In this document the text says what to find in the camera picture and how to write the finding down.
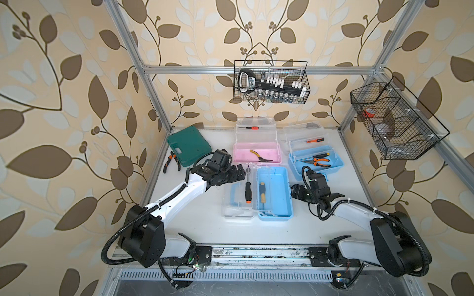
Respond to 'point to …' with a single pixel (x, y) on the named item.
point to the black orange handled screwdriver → (248, 192)
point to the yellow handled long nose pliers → (260, 159)
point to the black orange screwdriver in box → (316, 156)
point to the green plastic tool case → (189, 145)
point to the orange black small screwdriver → (316, 140)
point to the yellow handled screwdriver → (262, 189)
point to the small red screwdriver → (251, 127)
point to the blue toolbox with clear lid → (278, 206)
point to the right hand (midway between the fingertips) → (294, 191)
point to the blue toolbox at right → (307, 145)
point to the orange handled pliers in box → (315, 161)
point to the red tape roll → (369, 112)
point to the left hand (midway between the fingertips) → (236, 173)
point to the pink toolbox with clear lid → (256, 142)
